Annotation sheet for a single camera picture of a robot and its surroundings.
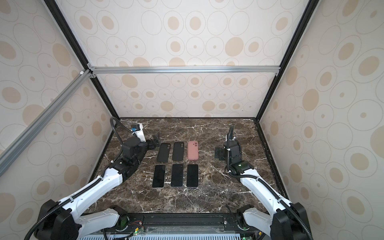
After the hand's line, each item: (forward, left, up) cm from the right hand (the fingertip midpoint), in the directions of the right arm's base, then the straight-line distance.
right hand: (226, 146), depth 84 cm
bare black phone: (-10, +29, -15) cm, 34 cm away
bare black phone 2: (-10, +20, -18) cm, 29 cm away
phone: (+6, +39, -15) cm, 42 cm away
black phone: (+8, +20, -16) cm, 27 cm away
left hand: (+3, +37, +12) cm, 39 cm away
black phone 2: (+7, +30, -15) cm, 34 cm away
